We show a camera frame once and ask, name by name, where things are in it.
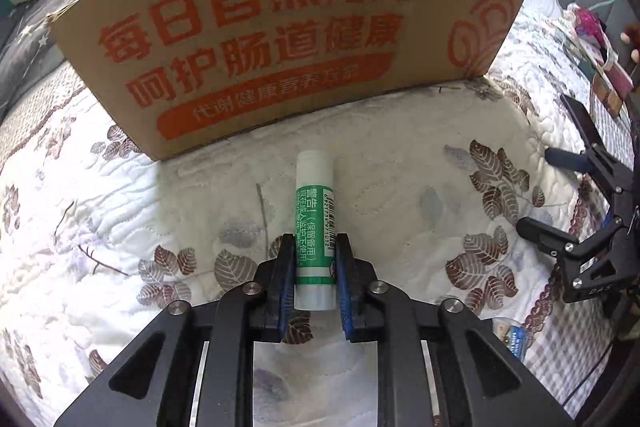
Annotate clear eye drops box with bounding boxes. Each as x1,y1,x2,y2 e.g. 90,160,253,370
491,317,530,361

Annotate floral quilted bedspread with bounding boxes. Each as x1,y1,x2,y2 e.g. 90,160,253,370
1,9,634,426

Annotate star pattern pillow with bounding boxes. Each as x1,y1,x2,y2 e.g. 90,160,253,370
1,0,75,119

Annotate cardboard box with orange print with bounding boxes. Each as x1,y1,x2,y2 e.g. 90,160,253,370
50,0,523,160

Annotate green white glue stick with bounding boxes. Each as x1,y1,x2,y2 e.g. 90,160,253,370
294,150,336,312

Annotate person hand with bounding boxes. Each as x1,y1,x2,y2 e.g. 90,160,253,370
620,23,640,64

